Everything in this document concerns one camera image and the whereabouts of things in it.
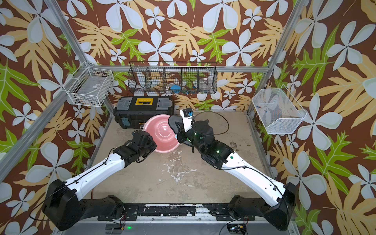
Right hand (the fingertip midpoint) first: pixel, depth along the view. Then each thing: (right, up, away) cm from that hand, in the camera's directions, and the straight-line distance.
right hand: (175, 122), depth 66 cm
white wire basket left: (-53, +22, +20) cm, 61 cm away
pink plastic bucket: (-13, -3, +30) cm, 33 cm away
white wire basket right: (+60, +7, +18) cm, 63 cm away
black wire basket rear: (-4, +31, +32) cm, 45 cm away
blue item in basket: (-2, +23, +29) cm, 37 cm away
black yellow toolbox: (-31, +7, +30) cm, 44 cm away
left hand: (-11, -11, +18) cm, 24 cm away
